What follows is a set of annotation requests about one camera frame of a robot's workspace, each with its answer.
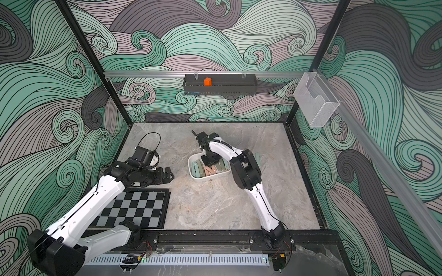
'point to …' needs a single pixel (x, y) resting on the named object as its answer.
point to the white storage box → (198, 171)
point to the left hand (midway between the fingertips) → (165, 177)
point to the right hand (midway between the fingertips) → (214, 163)
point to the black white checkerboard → (147, 207)
